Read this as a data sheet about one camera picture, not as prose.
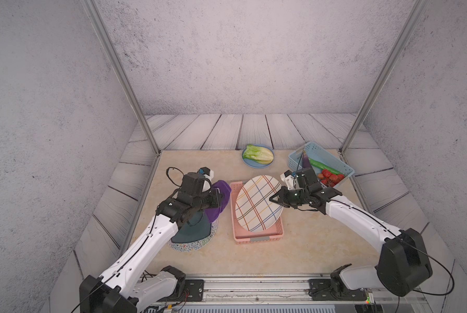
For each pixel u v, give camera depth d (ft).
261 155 3.65
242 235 2.82
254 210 2.75
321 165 3.65
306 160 3.65
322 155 3.62
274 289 2.43
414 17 2.37
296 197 2.32
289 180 2.57
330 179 3.33
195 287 2.39
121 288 1.27
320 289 2.37
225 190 2.55
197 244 2.78
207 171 2.28
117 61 2.74
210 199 2.19
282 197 2.38
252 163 3.73
